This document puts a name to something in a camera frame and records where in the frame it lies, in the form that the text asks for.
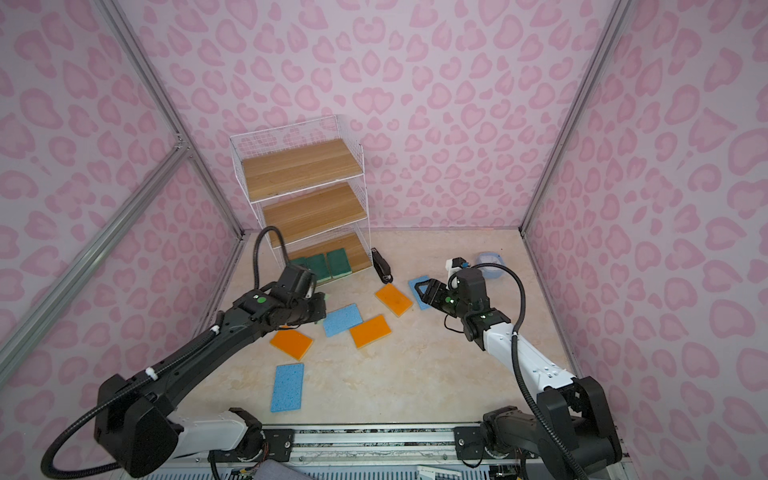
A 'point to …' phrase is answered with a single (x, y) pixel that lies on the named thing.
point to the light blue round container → (491, 272)
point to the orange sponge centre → (370, 332)
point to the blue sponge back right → (420, 302)
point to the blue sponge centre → (340, 320)
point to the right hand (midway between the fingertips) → (423, 286)
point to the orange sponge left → (293, 342)
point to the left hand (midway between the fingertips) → (327, 303)
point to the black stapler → (382, 266)
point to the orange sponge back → (395, 300)
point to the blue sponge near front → (287, 393)
